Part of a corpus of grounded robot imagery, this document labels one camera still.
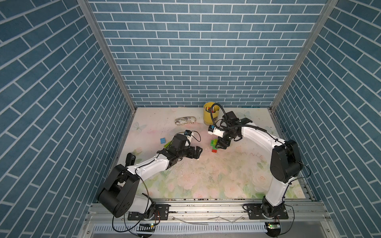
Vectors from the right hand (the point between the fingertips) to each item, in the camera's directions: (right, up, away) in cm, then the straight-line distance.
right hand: (220, 140), depth 91 cm
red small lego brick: (-3, -7, +5) cm, 9 cm away
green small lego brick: (-4, -4, -2) cm, 6 cm away
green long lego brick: (-4, -1, -3) cm, 5 cm away
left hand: (-13, -5, -5) cm, 15 cm away
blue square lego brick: (-38, -1, +8) cm, 39 cm away
